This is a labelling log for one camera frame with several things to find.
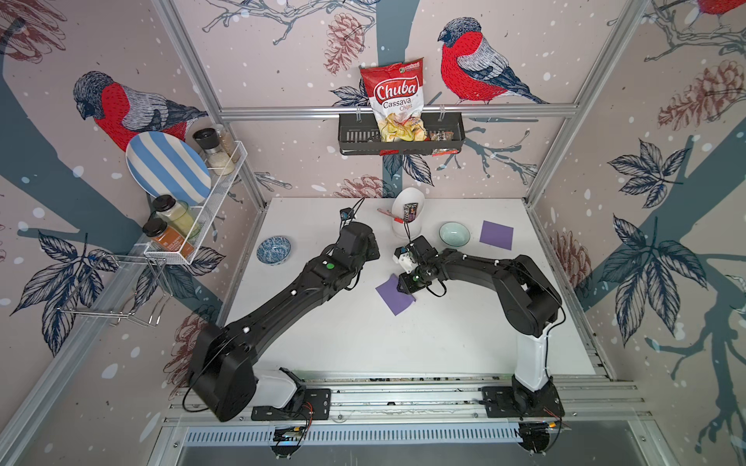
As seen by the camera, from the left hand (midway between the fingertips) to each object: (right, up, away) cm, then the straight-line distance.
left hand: (377, 233), depth 81 cm
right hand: (+7, -18, +15) cm, 25 cm away
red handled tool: (+4, +7, +19) cm, 21 cm away
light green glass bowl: (+29, -1, +26) cm, 39 cm away
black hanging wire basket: (-6, +33, +14) cm, 36 cm away
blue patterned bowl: (-38, -7, +23) cm, 45 cm away
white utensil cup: (+11, +10, +26) cm, 30 cm away
